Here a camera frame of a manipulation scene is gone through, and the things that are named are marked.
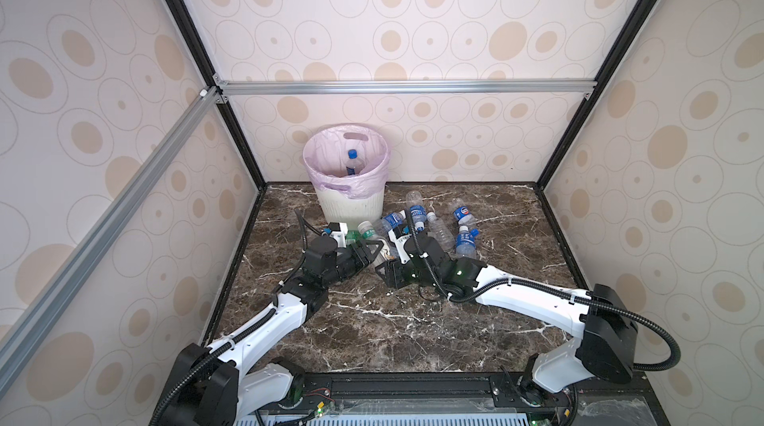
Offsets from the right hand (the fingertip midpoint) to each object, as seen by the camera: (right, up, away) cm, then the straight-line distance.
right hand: (383, 267), depth 78 cm
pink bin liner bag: (-20, +35, +23) cm, 46 cm away
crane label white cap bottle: (-4, +9, +2) cm, 10 cm away
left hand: (+1, +5, -1) cm, 6 cm away
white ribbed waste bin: (-14, +16, +15) cm, 26 cm away
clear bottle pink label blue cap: (-11, +31, +25) cm, 41 cm away
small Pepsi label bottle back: (+29, +12, +28) cm, 42 cm away
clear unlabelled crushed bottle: (+19, +8, +26) cm, 33 cm away
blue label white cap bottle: (+27, +4, +19) cm, 33 cm away
